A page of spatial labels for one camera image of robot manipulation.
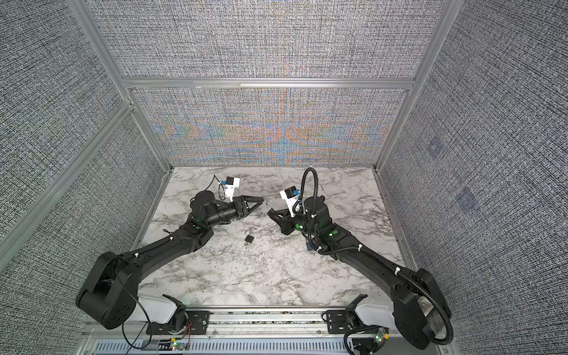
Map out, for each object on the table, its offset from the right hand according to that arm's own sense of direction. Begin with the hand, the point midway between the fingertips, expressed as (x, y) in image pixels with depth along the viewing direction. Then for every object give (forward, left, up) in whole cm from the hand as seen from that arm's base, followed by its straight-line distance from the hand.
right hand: (271, 213), depth 77 cm
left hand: (+2, +3, +4) cm, 5 cm away
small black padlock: (+3, 0, +3) cm, 4 cm away
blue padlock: (-2, -14, -21) cm, 25 cm away
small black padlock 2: (+1, +11, -20) cm, 23 cm away
